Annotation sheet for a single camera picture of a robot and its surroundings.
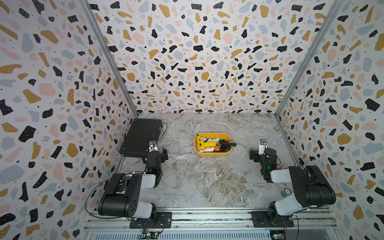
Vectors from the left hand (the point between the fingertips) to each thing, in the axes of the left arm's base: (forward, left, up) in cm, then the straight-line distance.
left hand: (155, 149), depth 91 cm
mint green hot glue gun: (+9, -38, -3) cm, 39 cm away
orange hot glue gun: (+2, -39, -4) cm, 39 cm away
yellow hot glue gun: (+3, -29, -1) cm, 29 cm away
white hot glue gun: (+1, -32, -3) cm, 32 cm away
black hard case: (+20, +15, -8) cm, 26 cm away
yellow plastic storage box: (+14, -36, -6) cm, 39 cm away
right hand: (+1, -66, -2) cm, 66 cm away
